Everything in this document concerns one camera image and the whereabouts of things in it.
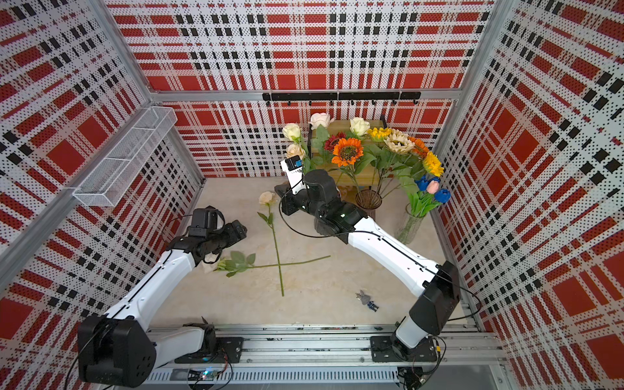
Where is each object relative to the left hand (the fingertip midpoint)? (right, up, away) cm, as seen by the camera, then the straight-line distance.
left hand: (242, 233), depth 85 cm
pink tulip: (+63, +16, -11) cm, 66 cm away
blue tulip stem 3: (+66, +13, -12) cm, 68 cm away
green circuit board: (-4, -39, -16) cm, 43 cm away
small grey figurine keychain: (+44, -23, -3) cm, 49 cm away
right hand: (+17, +15, -17) cm, 28 cm away
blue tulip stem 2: (+65, +19, -9) cm, 68 cm away
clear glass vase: (+60, +2, +1) cm, 60 cm away
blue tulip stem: (+61, +17, -9) cm, 64 cm away
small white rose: (-3, -11, +6) cm, 13 cm away
